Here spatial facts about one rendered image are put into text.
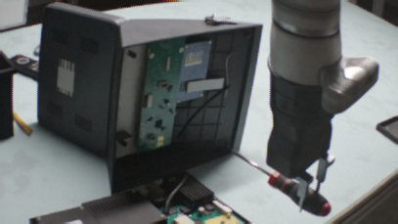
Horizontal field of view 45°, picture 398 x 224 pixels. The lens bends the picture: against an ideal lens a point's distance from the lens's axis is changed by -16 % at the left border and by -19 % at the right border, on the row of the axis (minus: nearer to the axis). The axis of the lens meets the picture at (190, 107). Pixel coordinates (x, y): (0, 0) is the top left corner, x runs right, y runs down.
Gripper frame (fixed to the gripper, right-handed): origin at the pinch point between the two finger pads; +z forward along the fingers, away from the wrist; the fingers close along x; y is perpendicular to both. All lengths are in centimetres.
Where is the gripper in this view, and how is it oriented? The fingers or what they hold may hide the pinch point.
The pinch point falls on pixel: (308, 204)
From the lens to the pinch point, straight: 63.2
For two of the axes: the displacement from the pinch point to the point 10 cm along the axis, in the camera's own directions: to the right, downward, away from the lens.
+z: 0.5, 8.0, 5.9
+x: -7.5, 4.3, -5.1
